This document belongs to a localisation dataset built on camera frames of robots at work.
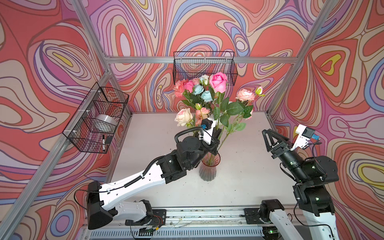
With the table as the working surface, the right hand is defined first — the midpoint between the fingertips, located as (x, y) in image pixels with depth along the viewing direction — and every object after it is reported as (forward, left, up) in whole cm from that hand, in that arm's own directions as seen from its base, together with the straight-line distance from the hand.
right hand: (263, 134), depth 56 cm
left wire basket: (+14, +76, -9) cm, 78 cm away
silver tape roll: (+14, +68, -5) cm, 70 cm away
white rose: (+107, +13, -42) cm, 115 cm away
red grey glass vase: (-3, +20, -21) cm, 30 cm away
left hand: (+4, +15, -1) cm, 16 cm away
